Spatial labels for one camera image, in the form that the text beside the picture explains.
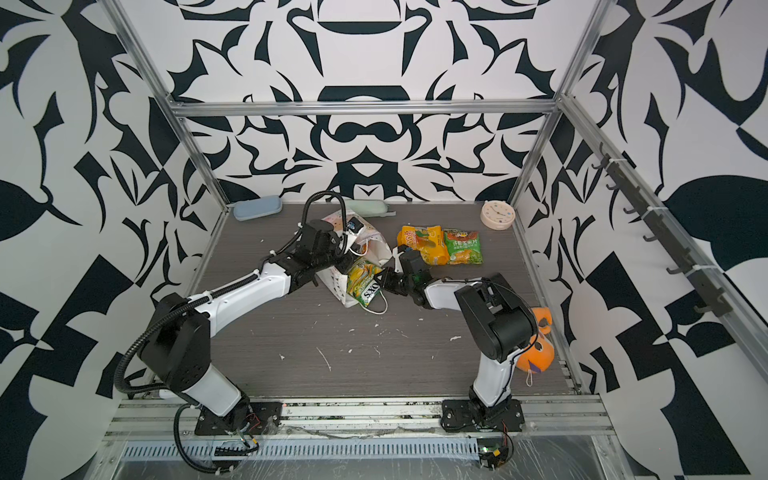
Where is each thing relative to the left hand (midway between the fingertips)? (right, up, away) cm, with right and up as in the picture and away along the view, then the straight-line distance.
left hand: (358, 237), depth 85 cm
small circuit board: (+33, -50, -14) cm, 62 cm away
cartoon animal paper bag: (+6, -4, +8) cm, 11 cm away
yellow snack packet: (+23, -1, +17) cm, 28 cm away
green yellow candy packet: (0, -11, +9) cm, 15 cm away
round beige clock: (+50, +8, +29) cm, 59 cm away
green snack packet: (+35, -3, +20) cm, 40 cm away
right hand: (+5, -12, +8) cm, 15 cm away
